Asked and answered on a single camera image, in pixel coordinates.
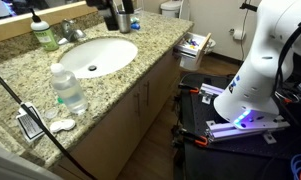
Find white oval sink basin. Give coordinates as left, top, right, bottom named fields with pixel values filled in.
left=58, top=37, right=139, bottom=80

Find blue coiled cable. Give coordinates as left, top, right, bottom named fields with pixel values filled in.
left=289, top=153, right=301, bottom=180

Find white toilet paper roll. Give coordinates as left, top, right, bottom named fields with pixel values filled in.
left=232, top=28, right=247, bottom=42

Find white device housing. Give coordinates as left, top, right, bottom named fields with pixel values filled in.
left=0, top=142, right=63, bottom=180

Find white waste bin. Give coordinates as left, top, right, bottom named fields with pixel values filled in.
left=179, top=54, right=205, bottom=72

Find blue toiletry items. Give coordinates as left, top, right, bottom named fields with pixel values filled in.
left=129, top=15, right=142, bottom=31

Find colourful items inside drawer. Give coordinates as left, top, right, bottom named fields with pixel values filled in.
left=185, top=37, right=200, bottom=50

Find black wall mounted bracket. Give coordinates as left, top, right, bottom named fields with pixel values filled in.
left=239, top=2, right=260, bottom=13

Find green soap pump bottle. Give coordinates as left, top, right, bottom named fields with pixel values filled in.
left=28, top=7, right=60, bottom=52

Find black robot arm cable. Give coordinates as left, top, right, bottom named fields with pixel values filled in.
left=272, top=17, right=301, bottom=101

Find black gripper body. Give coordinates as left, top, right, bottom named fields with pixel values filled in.
left=85, top=0, right=138, bottom=9

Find stainless steel tumbler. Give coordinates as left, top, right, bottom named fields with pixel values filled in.
left=117, top=11, right=132, bottom=34

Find wooden vanity cabinet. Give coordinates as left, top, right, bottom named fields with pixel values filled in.
left=51, top=49, right=183, bottom=180

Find wall mirror with wooden frame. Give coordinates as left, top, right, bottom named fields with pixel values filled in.
left=0, top=0, right=98, bottom=45

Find white printed cable tag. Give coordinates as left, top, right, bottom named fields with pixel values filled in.
left=15, top=101, right=48, bottom=144

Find clear round lens lid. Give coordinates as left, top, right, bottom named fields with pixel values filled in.
left=43, top=107, right=59, bottom=121

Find open wooden drawer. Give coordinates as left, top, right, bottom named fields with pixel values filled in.
left=172, top=31, right=213, bottom=67

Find black robot cart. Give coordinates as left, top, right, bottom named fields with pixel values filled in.
left=172, top=72, right=301, bottom=180

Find thick black cable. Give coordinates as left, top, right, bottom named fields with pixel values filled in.
left=0, top=65, right=98, bottom=180

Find clear plastic liquid bottle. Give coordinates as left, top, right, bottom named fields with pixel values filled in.
left=50, top=62, right=89, bottom=116

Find chrome sink faucet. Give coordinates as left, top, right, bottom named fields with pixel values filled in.
left=57, top=18, right=87, bottom=46

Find long aluminium base rail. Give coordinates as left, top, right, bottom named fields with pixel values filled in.
left=204, top=119, right=291, bottom=145

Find short aluminium rail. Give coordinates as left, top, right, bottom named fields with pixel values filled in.
left=199, top=82, right=225, bottom=105

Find small white soap dish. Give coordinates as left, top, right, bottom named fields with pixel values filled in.
left=49, top=118, right=77, bottom=134

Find silver cabinet door handle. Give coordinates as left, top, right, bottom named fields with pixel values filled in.
left=134, top=91, right=142, bottom=118
left=143, top=79, right=151, bottom=107

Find orange black clamp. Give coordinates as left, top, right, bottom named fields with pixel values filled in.
left=177, top=83, right=201, bottom=96
left=172, top=128, right=210, bottom=148

